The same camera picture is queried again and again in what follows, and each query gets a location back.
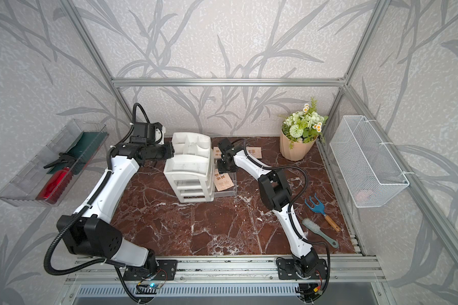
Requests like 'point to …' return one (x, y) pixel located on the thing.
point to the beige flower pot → (294, 151)
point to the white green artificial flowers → (304, 126)
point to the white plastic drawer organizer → (191, 169)
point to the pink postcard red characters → (217, 153)
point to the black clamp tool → (65, 159)
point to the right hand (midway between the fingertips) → (222, 168)
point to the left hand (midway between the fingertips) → (174, 149)
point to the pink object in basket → (361, 196)
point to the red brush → (54, 185)
